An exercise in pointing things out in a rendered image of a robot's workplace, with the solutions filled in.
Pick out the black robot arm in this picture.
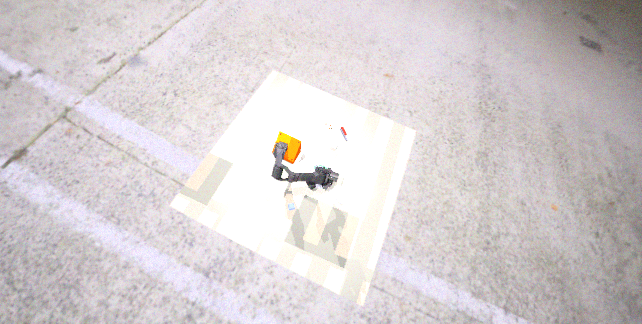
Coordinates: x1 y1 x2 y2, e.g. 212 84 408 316
271 141 340 189

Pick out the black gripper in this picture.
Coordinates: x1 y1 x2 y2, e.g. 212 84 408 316
306 168 332 190

